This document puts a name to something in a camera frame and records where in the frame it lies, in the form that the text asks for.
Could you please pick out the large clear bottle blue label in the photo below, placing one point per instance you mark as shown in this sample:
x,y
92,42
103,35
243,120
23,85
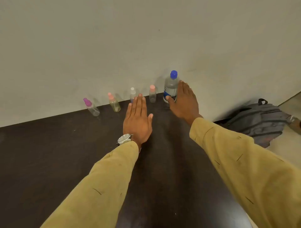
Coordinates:
x,y
170,87

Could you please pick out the person's right hand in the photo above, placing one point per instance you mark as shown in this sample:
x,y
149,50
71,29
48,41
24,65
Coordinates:
x,y
185,103

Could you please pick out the small clear bottle pink cap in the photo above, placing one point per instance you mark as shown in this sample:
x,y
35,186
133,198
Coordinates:
x,y
152,96

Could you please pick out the grey backpack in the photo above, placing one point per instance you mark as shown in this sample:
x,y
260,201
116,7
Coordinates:
x,y
258,122

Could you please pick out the yellow-green spray bottle orange cap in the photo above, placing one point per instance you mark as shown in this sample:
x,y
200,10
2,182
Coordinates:
x,y
114,105

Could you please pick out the silver wristwatch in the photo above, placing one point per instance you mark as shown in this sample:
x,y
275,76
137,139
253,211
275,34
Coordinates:
x,y
124,139

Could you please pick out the blue bottle cap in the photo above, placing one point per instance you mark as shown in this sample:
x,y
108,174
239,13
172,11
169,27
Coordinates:
x,y
173,74

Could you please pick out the person's left forearm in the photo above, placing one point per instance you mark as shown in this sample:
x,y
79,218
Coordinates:
x,y
101,188

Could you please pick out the pink spray cap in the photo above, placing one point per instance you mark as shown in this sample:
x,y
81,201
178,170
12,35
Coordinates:
x,y
152,88

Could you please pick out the person's right forearm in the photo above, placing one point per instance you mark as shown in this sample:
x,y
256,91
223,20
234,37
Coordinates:
x,y
247,169

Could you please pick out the person's left hand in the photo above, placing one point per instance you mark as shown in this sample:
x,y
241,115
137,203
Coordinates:
x,y
137,122

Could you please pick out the small bottle magenta cap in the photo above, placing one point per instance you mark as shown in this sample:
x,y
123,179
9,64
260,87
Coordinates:
x,y
93,110

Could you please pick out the purple-tinted spray bottle white cap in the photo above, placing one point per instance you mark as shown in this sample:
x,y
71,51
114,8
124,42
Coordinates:
x,y
132,95

